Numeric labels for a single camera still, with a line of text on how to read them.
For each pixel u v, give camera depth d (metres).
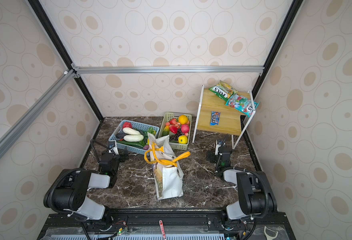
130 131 1.03
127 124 1.06
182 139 0.98
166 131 1.07
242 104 0.78
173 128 1.06
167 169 0.71
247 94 0.89
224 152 0.71
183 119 1.09
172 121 1.14
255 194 0.45
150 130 1.05
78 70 0.90
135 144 0.99
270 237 0.70
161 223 0.73
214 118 0.97
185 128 1.07
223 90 0.84
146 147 0.97
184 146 0.97
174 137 1.02
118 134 1.03
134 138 0.99
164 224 0.74
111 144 0.78
